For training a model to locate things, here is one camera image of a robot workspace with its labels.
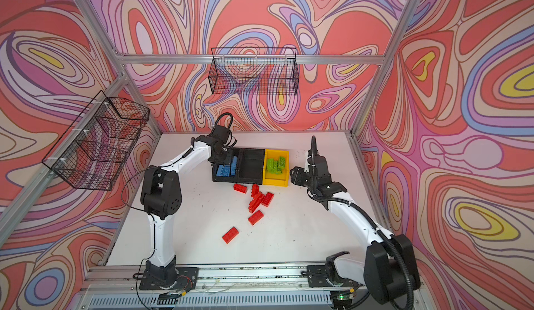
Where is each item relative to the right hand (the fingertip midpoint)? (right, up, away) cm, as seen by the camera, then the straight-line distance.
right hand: (297, 177), depth 85 cm
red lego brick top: (-12, -11, +7) cm, 18 cm away
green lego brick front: (-6, +4, +14) cm, 16 cm away
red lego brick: (-18, -18, +1) cm, 25 cm away
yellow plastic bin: (-10, -2, +13) cm, 17 cm away
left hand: (-31, +7, +14) cm, 34 cm away
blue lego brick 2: (-29, +4, +12) cm, 31 cm away
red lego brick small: (-18, -7, +9) cm, 21 cm away
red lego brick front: (-27, -23, -3) cm, 36 cm away
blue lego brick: (-34, +1, +16) cm, 38 cm away
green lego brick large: (-10, +4, +15) cm, 18 cm away
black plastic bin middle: (-21, +5, +19) cm, 29 cm away
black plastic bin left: (-32, -2, +11) cm, 34 cm away
